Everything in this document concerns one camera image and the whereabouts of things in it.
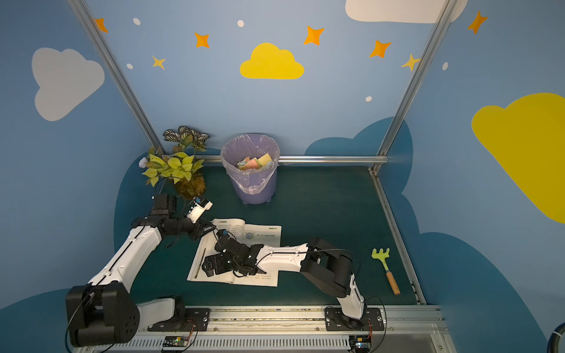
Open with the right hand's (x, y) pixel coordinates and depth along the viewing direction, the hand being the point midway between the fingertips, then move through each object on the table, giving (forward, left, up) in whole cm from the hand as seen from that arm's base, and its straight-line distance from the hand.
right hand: (214, 263), depth 80 cm
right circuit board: (-20, -53, -9) cm, 58 cm away
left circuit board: (-24, +8, -8) cm, 27 cm away
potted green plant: (+33, +19, +18) cm, 42 cm away
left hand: (+13, +3, +6) cm, 15 cm away
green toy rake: (+9, -66, -6) cm, 66 cm away
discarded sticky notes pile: (+46, -9, +7) cm, 47 cm away
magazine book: (+16, -8, -7) cm, 19 cm away
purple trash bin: (+33, -15, -1) cm, 36 cm away
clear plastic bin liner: (+49, -4, +15) cm, 51 cm away
